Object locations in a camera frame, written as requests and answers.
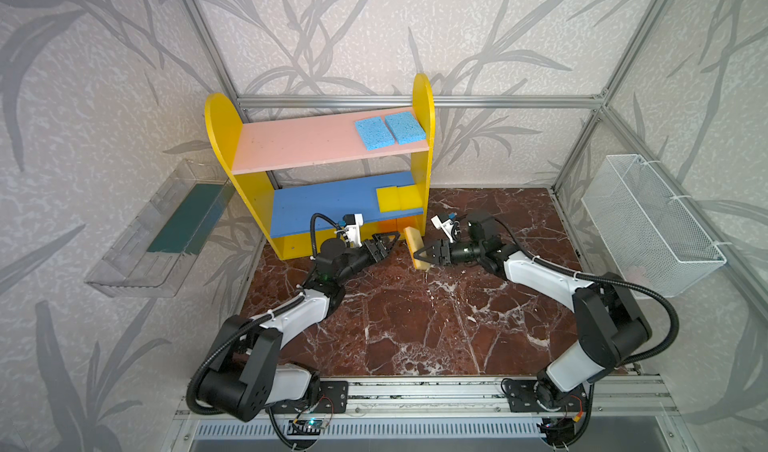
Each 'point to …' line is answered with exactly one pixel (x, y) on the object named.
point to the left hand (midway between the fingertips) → (398, 231)
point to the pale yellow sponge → (415, 244)
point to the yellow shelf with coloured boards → (378, 165)
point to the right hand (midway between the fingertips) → (420, 248)
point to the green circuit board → (304, 427)
